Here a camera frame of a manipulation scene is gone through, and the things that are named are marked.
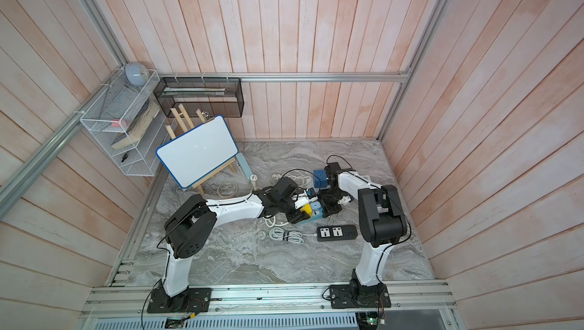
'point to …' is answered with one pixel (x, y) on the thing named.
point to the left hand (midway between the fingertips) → (303, 211)
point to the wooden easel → (183, 113)
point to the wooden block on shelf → (150, 112)
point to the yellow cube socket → (308, 209)
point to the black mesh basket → (215, 96)
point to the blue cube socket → (322, 176)
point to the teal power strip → (317, 212)
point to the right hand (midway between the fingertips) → (318, 205)
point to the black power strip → (340, 232)
